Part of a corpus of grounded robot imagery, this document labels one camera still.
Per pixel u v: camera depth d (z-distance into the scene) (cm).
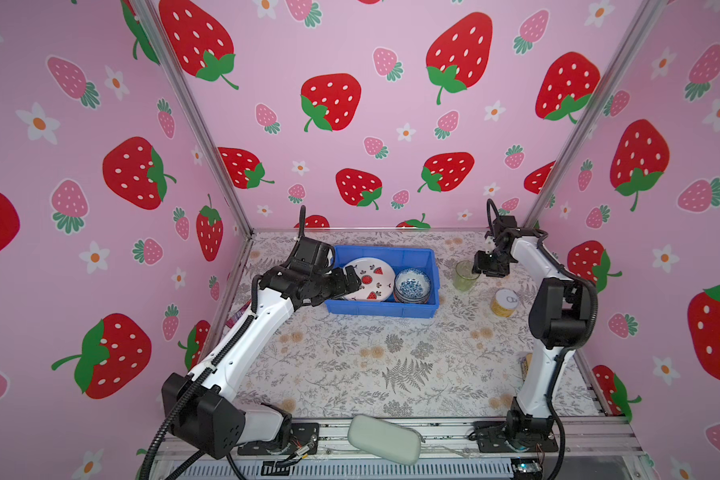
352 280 69
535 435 67
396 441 72
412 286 95
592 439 77
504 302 95
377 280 101
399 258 106
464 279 105
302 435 75
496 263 86
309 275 57
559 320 55
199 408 38
